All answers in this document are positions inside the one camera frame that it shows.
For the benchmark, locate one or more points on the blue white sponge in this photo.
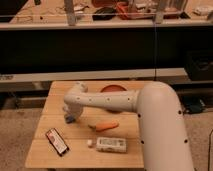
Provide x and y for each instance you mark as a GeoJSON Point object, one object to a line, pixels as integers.
{"type": "Point", "coordinates": [69, 119]}

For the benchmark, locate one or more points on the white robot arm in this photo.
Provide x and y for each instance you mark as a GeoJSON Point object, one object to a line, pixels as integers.
{"type": "Point", "coordinates": [163, 135]}

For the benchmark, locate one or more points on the orange bowl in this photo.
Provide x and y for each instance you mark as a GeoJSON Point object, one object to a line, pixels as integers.
{"type": "Point", "coordinates": [112, 88]}

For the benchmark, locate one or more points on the orange toy carrot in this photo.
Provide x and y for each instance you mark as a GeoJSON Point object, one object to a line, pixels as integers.
{"type": "Point", "coordinates": [102, 126]}

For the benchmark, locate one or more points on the wooden table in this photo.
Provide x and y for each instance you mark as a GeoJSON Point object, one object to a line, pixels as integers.
{"type": "Point", "coordinates": [43, 155]}

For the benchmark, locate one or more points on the white tube with cap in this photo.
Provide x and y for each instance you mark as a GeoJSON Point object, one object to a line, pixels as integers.
{"type": "Point", "coordinates": [106, 144]}

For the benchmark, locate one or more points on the black object on shelf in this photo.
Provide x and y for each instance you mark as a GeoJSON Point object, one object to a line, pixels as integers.
{"type": "Point", "coordinates": [105, 13]}

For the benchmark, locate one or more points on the red black snack packet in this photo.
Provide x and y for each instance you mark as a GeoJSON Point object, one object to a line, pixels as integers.
{"type": "Point", "coordinates": [57, 141]}

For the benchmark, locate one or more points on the orange object on shelf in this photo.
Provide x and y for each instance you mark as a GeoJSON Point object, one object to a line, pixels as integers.
{"type": "Point", "coordinates": [129, 12]}

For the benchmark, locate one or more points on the black box on floor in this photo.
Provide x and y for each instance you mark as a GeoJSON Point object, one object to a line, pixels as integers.
{"type": "Point", "coordinates": [193, 106]}

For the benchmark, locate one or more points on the metal shelf rail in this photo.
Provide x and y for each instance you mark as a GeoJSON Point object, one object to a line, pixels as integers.
{"type": "Point", "coordinates": [92, 75]}

